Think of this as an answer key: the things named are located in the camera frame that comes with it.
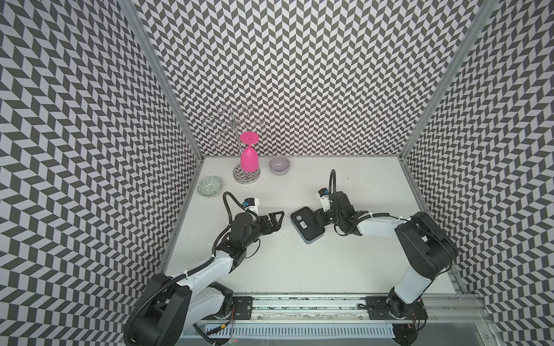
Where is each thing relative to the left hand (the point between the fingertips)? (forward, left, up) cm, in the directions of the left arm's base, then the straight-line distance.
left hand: (276, 216), depth 84 cm
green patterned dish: (+21, +34, -8) cm, 41 cm away
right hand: (+4, -16, -9) cm, 19 cm away
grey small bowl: (+32, 0, -6) cm, 33 cm away
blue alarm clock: (0, -13, -7) cm, 15 cm away
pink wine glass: (+22, +12, +8) cm, 26 cm away
